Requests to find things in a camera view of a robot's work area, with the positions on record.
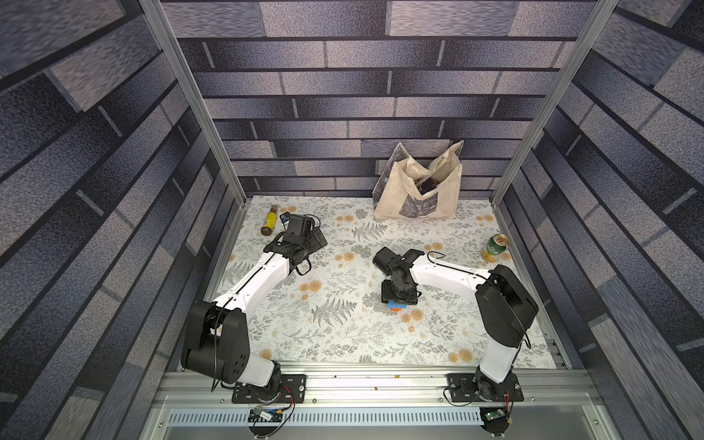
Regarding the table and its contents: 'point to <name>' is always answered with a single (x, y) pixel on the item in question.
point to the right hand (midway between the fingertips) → (391, 299)
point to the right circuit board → (495, 420)
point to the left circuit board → (262, 414)
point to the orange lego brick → (396, 309)
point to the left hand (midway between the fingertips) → (313, 238)
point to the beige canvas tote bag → (406, 189)
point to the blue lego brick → (391, 304)
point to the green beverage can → (497, 244)
